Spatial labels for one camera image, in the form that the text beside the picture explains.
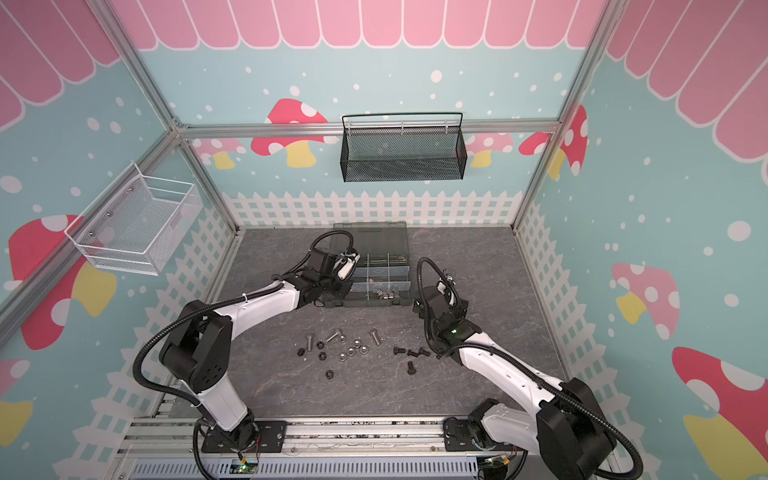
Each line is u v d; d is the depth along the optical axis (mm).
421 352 875
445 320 629
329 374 845
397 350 885
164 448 742
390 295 993
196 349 472
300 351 874
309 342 893
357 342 895
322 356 876
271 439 746
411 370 850
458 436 741
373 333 914
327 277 770
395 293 995
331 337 908
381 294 997
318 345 895
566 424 401
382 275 1045
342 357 870
